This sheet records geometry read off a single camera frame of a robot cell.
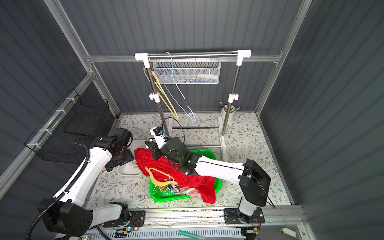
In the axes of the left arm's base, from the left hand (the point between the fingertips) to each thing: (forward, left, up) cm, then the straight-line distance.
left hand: (122, 163), depth 75 cm
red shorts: (+3, -11, 0) cm, 12 cm away
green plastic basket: (-11, -16, -16) cm, 26 cm away
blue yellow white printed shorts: (-8, -23, -13) cm, 28 cm away
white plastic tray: (+4, +2, -16) cm, 17 cm away
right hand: (+5, -16, +14) cm, 21 cm away
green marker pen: (-29, -35, -16) cm, 48 cm away
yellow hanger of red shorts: (-9, -20, -4) cm, 22 cm away
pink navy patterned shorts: (-11, -33, -8) cm, 35 cm away
